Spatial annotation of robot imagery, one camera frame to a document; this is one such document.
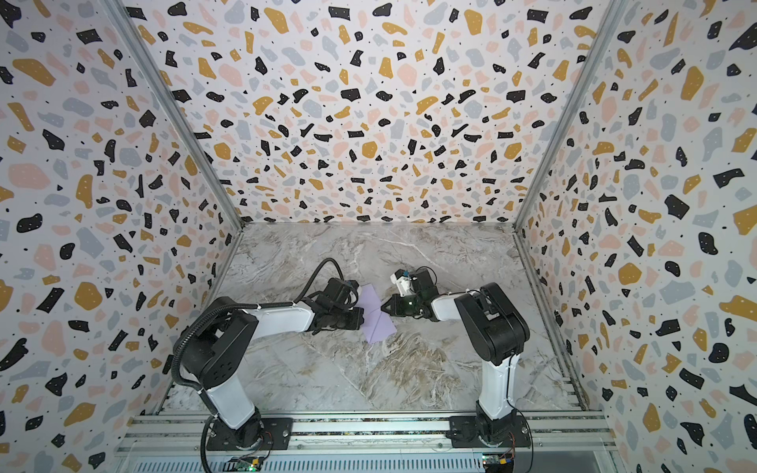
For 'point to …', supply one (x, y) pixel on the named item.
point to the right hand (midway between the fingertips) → (378, 303)
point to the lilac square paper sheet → (378, 325)
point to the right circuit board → (494, 462)
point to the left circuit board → (243, 464)
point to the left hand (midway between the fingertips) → (365, 316)
